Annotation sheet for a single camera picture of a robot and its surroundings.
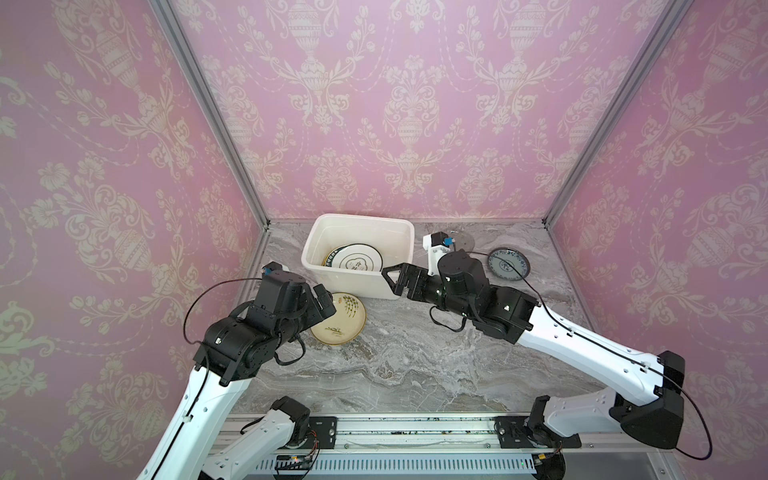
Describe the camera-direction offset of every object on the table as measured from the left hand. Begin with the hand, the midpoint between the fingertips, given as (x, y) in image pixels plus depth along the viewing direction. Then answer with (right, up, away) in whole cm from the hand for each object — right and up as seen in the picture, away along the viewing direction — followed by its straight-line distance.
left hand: (321, 305), depth 66 cm
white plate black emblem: (+4, +10, +39) cm, 41 cm away
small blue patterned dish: (+61, +9, +44) cm, 76 cm away
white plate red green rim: (-6, +10, +37) cm, 39 cm away
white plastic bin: (+16, +16, +42) cm, 48 cm away
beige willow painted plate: (+1, -11, +27) cm, 29 cm away
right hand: (+16, +7, 0) cm, 18 cm away
